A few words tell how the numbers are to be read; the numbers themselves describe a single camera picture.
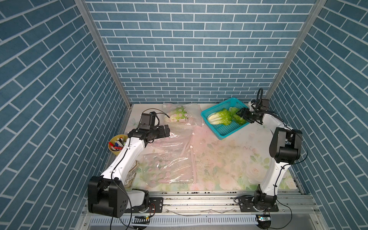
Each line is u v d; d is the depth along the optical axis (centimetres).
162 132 74
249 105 94
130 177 80
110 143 80
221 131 91
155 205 73
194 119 111
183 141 97
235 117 101
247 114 90
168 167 87
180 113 104
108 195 39
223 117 104
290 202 77
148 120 63
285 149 54
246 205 73
